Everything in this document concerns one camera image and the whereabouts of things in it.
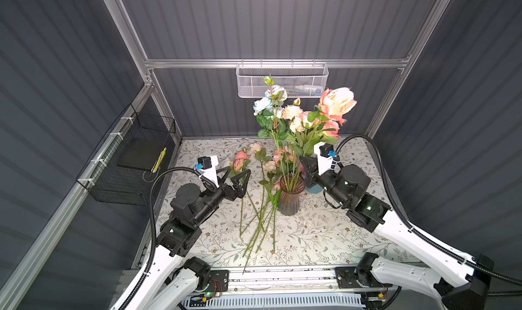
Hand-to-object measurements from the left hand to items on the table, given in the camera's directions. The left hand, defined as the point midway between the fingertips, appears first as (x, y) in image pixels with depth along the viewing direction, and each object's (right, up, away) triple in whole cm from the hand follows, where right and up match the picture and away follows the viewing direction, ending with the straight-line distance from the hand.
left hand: (241, 172), depth 62 cm
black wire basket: (-44, +1, +9) cm, 45 cm away
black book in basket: (-38, +6, +12) cm, 40 cm away
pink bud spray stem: (-4, -19, +31) cm, 37 cm away
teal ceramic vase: (+23, -5, -1) cm, 23 cm away
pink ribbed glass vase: (+18, -7, +18) cm, 26 cm away
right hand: (+20, +5, +3) cm, 21 cm away
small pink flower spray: (+15, +5, +43) cm, 46 cm away
